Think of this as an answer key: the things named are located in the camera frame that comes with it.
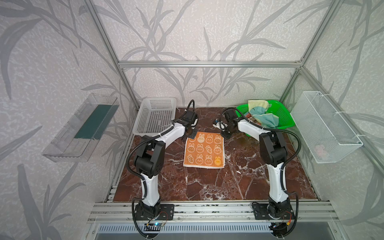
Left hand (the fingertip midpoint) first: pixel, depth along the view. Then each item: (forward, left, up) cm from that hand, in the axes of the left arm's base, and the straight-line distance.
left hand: (191, 128), depth 97 cm
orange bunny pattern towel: (-12, -10, -8) cm, 18 cm away
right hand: (+3, -22, -6) cm, 23 cm away
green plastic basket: (+21, -65, -5) cm, 68 cm away
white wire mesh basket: (-22, -61, +27) cm, 70 cm away
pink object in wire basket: (-22, -66, +13) cm, 70 cm away
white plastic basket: (+18, +31, -9) cm, 37 cm away
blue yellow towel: (+19, -49, -3) cm, 53 cm away
